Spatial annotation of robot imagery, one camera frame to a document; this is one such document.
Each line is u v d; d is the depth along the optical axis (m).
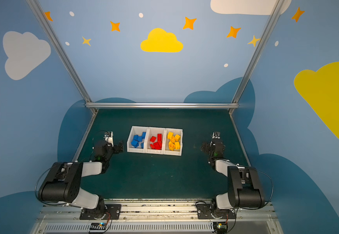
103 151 0.72
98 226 0.73
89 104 1.16
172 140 1.01
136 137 1.02
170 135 1.00
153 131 1.03
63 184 0.45
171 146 0.96
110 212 0.73
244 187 0.45
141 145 0.98
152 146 1.00
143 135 0.99
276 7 0.70
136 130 1.04
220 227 0.73
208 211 0.75
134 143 0.98
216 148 0.72
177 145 0.98
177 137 1.01
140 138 1.02
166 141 0.95
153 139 1.03
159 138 1.03
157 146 0.98
